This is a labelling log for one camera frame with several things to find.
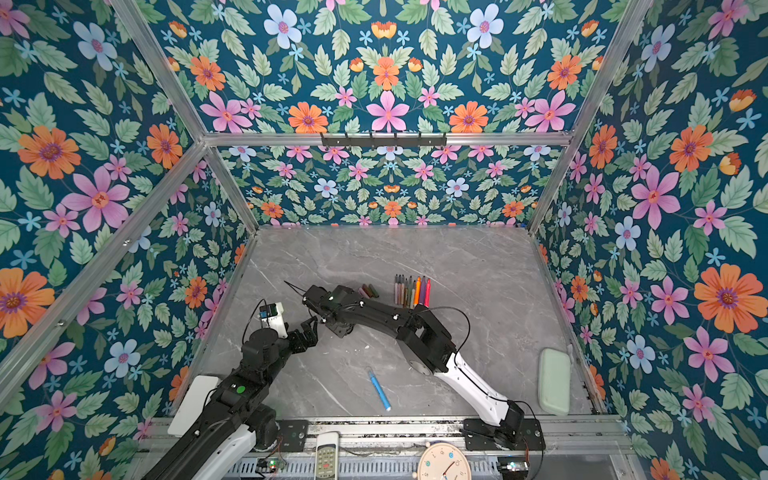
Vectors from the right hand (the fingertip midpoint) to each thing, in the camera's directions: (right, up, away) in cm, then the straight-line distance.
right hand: (348, 318), depth 94 cm
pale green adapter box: (+60, -15, -12) cm, 63 cm away
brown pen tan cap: (+18, +7, +7) cm, 21 cm away
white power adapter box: (-36, -18, -19) cm, 45 cm away
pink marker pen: (+26, +7, +5) cm, 27 cm away
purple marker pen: (+24, +8, +6) cm, 26 cm away
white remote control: (0, -28, -24) cm, 36 cm away
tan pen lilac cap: (+17, +8, +7) cm, 21 cm away
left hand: (-8, +4, -14) cm, 17 cm away
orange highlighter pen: (+22, +8, +6) cm, 24 cm away
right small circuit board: (+44, -31, -23) cm, 59 cm away
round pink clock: (+27, -28, -26) cm, 47 cm away
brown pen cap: (+5, +8, +7) cm, 12 cm away
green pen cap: (+7, +7, +8) cm, 13 cm away
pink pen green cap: (+15, +8, +7) cm, 18 cm away
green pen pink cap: (+20, +8, +7) cm, 23 cm away
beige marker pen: (+21, +5, +4) cm, 22 cm away
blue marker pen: (+11, -17, -13) cm, 24 cm away
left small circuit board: (-12, -30, -24) cm, 40 cm away
